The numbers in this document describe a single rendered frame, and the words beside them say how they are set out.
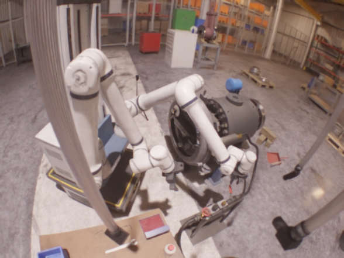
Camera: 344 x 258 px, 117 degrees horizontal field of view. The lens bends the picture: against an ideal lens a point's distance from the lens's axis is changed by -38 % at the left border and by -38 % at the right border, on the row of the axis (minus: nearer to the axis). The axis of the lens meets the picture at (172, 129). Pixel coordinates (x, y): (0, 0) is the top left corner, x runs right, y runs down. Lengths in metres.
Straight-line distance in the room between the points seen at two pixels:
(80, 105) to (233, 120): 1.42
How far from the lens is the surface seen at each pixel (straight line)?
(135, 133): 0.91
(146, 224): 1.25
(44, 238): 1.44
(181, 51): 5.32
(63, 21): 0.95
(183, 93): 0.96
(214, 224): 1.85
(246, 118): 1.87
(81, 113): 0.66
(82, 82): 0.58
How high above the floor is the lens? 1.67
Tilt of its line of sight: 39 degrees down
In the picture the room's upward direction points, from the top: 8 degrees clockwise
